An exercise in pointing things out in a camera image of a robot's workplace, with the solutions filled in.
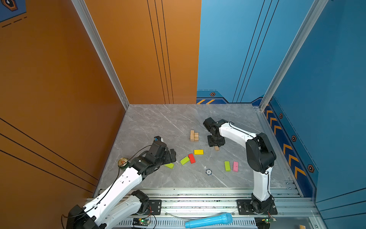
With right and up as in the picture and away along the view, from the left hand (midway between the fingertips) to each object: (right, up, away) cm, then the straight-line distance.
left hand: (170, 153), depth 80 cm
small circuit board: (-13, -32, -9) cm, 36 cm away
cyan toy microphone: (+27, -28, -13) cm, 41 cm away
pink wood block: (+39, -10, +7) cm, 41 cm away
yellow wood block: (+17, -3, +14) cm, 23 cm away
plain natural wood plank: (+30, 0, +14) cm, 33 cm away
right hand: (+27, +2, +14) cm, 31 cm away
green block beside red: (+8, -7, +9) cm, 14 cm away
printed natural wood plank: (+13, +9, +19) cm, 25 cm away
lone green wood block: (-1, -9, +7) cm, 12 cm away
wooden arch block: (+13, +7, +17) cm, 22 cm away
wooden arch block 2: (+16, +7, +19) cm, 26 cm away
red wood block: (+13, -6, +11) cm, 18 cm away
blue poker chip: (+23, -12, +5) cm, 26 cm away
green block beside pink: (+35, -10, +7) cm, 37 cm away
